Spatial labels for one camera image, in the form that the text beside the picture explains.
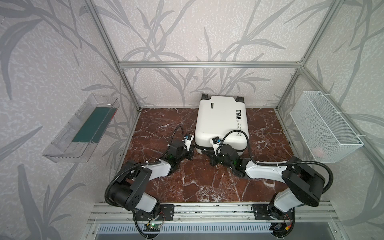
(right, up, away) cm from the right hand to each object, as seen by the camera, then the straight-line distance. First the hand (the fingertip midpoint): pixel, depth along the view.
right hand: (205, 148), depth 85 cm
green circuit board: (-26, -36, -14) cm, 46 cm away
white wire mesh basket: (+50, +10, -24) cm, 57 cm away
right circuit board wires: (+37, -37, -13) cm, 54 cm away
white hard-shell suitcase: (+12, +17, +2) cm, 21 cm away
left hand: (-6, +3, +5) cm, 8 cm away
